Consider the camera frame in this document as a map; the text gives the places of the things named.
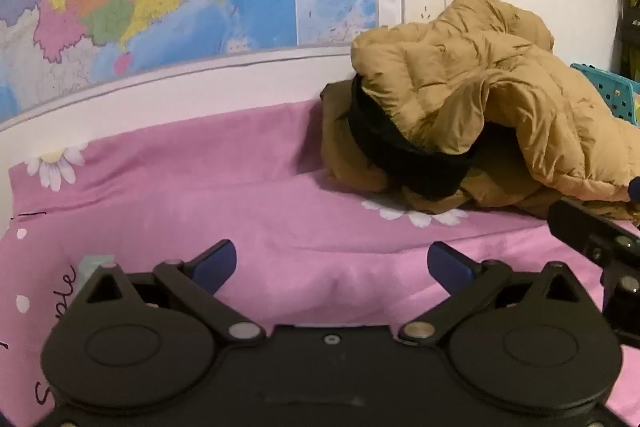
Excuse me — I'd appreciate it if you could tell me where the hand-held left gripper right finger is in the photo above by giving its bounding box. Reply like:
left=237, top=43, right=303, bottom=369
left=399, top=241, right=598, bottom=348

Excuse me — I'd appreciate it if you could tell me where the dark rack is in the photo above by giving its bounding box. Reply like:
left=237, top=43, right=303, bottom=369
left=612, top=0, right=640, bottom=82

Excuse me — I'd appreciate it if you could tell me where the tan puffer jacket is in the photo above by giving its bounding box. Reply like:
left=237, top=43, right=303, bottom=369
left=320, top=0, right=640, bottom=223

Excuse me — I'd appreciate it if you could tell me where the white wall socket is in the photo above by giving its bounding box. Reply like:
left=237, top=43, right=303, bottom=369
left=401, top=0, right=447, bottom=26

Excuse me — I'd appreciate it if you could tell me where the teal plastic basket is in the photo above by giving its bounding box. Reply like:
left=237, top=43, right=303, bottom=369
left=570, top=63, right=640, bottom=128

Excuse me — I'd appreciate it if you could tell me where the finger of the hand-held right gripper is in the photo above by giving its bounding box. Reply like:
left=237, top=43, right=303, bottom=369
left=546, top=196, right=640, bottom=274

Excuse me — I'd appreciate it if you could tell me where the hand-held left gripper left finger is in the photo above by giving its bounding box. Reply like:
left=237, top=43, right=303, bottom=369
left=75, top=239, right=266, bottom=348

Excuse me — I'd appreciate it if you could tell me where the pink floral bed sheet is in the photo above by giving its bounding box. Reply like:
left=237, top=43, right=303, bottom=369
left=0, top=99, right=640, bottom=427

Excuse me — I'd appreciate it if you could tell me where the pale blue box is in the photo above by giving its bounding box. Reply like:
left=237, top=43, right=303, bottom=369
left=76, top=254, right=117, bottom=280

